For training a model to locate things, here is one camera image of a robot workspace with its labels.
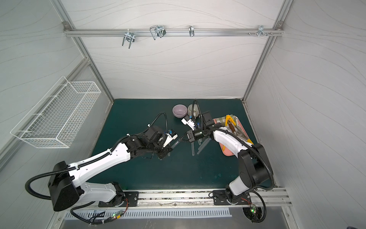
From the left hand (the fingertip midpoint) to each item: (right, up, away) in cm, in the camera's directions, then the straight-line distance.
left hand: (170, 148), depth 77 cm
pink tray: (+42, +11, +25) cm, 50 cm away
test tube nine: (+20, -1, +18) cm, 27 cm away
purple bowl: (+3, +21, +32) cm, 38 cm away
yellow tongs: (+40, +15, +28) cm, 51 cm away
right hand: (+5, +4, +2) cm, 7 cm away
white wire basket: (-55, +17, -9) cm, 58 cm away
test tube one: (+3, +3, 0) cm, 5 cm away
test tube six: (+13, -4, +15) cm, 20 cm away
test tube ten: (+20, -3, +16) cm, 26 cm away
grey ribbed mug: (+16, +21, +28) cm, 39 cm away
